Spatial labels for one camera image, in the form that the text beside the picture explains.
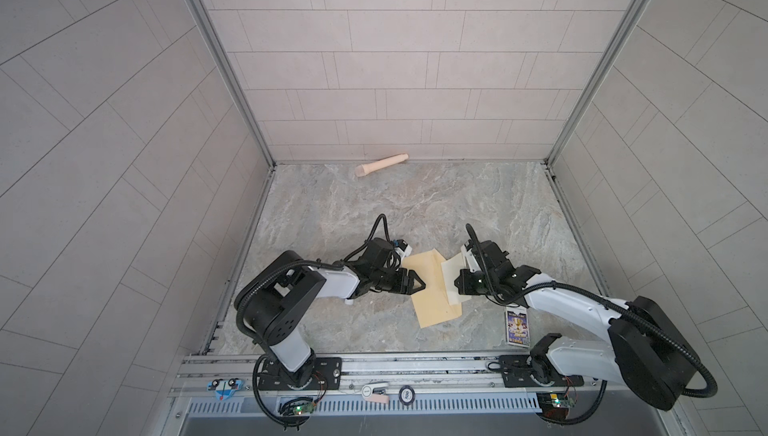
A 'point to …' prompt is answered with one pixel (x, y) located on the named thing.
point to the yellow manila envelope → (431, 303)
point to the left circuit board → (303, 408)
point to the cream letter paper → (451, 269)
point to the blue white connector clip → (224, 389)
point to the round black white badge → (407, 395)
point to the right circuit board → (555, 405)
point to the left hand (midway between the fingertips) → (424, 286)
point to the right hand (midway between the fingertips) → (451, 285)
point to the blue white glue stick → (349, 302)
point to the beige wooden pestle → (363, 169)
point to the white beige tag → (375, 392)
